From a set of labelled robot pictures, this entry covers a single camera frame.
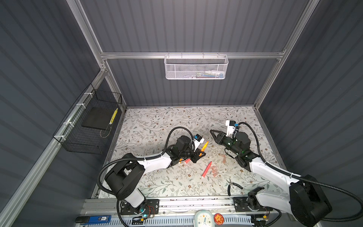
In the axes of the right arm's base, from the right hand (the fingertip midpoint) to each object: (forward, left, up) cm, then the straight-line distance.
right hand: (212, 132), depth 79 cm
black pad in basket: (+3, +62, +10) cm, 63 cm away
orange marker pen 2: (-14, +18, -4) cm, 23 cm away
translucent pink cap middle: (-7, -10, -21) cm, 24 cm away
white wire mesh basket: (+70, +6, 0) cm, 70 cm away
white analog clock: (-38, +6, -18) cm, 43 cm away
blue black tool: (-40, +60, -15) cm, 74 cm away
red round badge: (-39, -1, -20) cm, 43 cm away
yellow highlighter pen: (+6, +55, +8) cm, 56 cm away
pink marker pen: (-13, +2, -21) cm, 25 cm away
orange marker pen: (-6, +4, -5) cm, 9 cm away
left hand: (-7, +4, -10) cm, 13 cm away
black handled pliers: (-22, -10, -21) cm, 32 cm away
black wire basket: (-9, +68, +9) cm, 69 cm away
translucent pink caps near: (-14, -3, -21) cm, 26 cm away
